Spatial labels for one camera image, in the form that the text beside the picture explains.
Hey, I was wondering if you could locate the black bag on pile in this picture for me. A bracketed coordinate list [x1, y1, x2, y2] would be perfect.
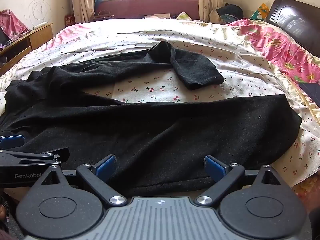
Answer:
[209, 2, 244, 26]

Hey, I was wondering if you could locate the cherry print bed sheet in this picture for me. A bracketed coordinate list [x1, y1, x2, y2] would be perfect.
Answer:
[0, 17, 320, 189]

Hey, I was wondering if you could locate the dark wooden headboard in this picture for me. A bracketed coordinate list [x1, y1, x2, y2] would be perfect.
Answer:
[265, 0, 320, 57]

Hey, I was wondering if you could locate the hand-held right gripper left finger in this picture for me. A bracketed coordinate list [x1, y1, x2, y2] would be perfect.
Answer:
[39, 154, 127, 207]

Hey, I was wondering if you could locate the pink patterned cloth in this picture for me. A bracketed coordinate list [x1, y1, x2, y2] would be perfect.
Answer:
[0, 8, 29, 41]

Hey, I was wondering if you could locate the dark blue flat item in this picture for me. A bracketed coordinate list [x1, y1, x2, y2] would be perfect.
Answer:
[298, 82, 320, 106]

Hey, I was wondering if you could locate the pink floral quilt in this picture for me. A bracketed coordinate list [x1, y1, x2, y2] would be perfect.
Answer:
[225, 18, 320, 123]

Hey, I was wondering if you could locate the red box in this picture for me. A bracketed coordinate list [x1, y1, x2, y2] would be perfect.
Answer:
[64, 14, 76, 27]

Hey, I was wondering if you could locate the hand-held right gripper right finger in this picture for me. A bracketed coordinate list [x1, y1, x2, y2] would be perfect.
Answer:
[196, 155, 282, 206]

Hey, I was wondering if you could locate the colourful printed bag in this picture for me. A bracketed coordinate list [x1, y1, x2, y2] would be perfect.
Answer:
[253, 3, 270, 21]

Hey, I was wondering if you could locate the wooden side cabinet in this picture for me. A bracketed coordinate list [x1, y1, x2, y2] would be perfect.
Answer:
[0, 22, 54, 77]

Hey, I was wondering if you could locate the brown handbag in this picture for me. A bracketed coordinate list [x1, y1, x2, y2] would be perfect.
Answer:
[93, 10, 116, 22]

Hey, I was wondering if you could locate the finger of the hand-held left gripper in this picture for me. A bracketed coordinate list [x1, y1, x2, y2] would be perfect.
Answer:
[14, 147, 70, 167]
[0, 135, 26, 151]

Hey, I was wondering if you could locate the yellow green patterned bag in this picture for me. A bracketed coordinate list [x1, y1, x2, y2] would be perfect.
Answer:
[175, 11, 192, 21]

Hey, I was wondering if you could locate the maroon padded headboard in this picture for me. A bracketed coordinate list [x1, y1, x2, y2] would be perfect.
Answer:
[94, 0, 200, 22]

